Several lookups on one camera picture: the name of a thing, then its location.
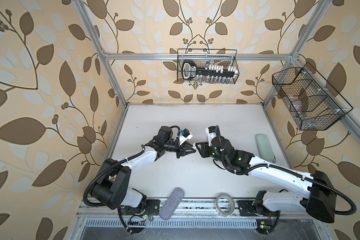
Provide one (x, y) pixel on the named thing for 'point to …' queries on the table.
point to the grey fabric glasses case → (171, 203)
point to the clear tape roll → (224, 204)
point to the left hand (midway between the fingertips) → (195, 148)
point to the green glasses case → (265, 148)
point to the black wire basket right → (314, 104)
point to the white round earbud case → (194, 147)
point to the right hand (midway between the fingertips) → (197, 145)
